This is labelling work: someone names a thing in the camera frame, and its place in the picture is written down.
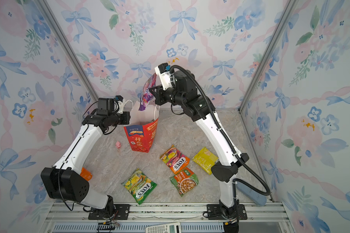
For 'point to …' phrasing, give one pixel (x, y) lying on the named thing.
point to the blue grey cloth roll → (258, 198)
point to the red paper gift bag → (143, 124)
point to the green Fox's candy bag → (139, 186)
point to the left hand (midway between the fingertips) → (130, 114)
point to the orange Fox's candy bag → (175, 159)
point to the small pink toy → (118, 144)
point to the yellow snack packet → (205, 159)
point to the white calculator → (173, 227)
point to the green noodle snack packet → (185, 181)
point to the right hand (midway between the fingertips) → (150, 87)
